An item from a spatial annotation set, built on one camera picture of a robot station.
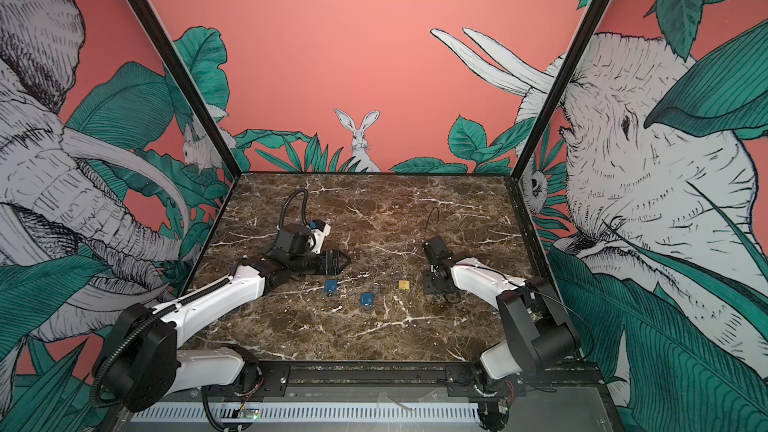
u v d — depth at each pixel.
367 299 0.88
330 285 0.90
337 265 0.77
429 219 1.09
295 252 0.67
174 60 0.86
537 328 0.44
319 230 0.78
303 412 0.70
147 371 0.41
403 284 0.91
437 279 0.66
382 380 0.76
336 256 0.76
